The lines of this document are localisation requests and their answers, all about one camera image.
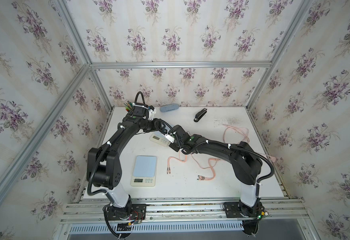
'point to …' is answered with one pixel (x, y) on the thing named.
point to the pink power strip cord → (272, 159)
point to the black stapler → (200, 114)
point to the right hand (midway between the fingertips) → (174, 138)
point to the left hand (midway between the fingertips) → (161, 126)
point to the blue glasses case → (169, 107)
